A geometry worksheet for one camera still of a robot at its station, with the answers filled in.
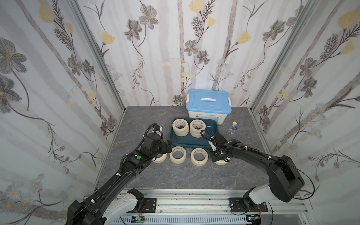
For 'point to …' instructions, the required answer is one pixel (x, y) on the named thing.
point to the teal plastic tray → (189, 141)
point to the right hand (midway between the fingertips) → (215, 153)
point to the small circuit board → (140, 218)
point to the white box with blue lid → (206, 103)
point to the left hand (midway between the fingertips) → (166, 140)
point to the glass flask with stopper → (230, 131)
